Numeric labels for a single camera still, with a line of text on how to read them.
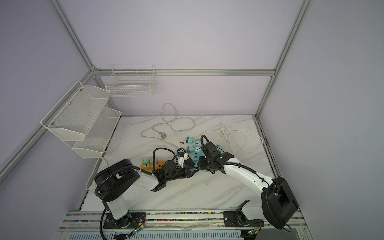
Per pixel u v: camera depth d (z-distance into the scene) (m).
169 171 0.70
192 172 0.81
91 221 0.75
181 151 0.97
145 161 0.88
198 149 0.98
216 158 0.62
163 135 1.07
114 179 0.50
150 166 0.90
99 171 0.93
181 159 0.82
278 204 0.41
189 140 1.04
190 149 0.98
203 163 0.75
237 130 1.11
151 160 0.75
